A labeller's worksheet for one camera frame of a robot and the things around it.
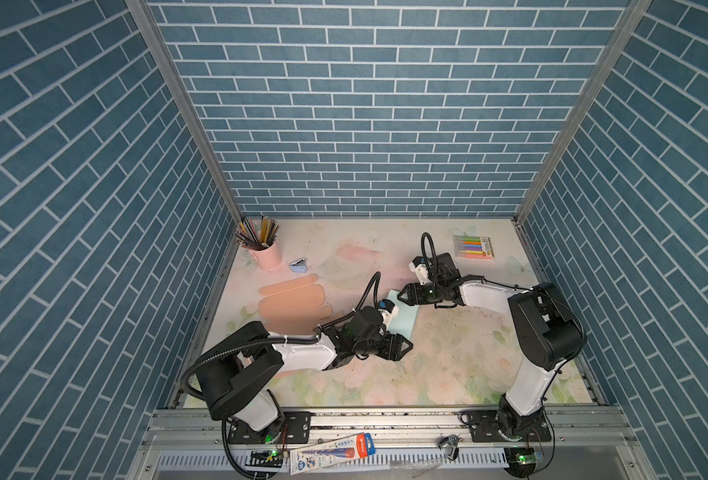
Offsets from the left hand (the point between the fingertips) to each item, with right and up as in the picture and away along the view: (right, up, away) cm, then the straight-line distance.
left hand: (405, 346), depth 82 cm
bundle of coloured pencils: (-48, +31, +18) cm, 61 cm away
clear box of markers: (+31, +27, +30) cm, 51 cm away
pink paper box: (-35, +8, +15) cm, 39 cm away
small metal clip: (+10, -19, -10) cm, 24 cm away
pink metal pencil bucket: (-45, +23, +19) cm, 54 cm away
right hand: (+1, +13, +14) cm, 19 cm away
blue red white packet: (-19, -21, -12) cm, 31 cm away
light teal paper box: (+1, +5, +8) cm, 9 cm away
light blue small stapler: (-35, +20, +23) cm, 47 cm away
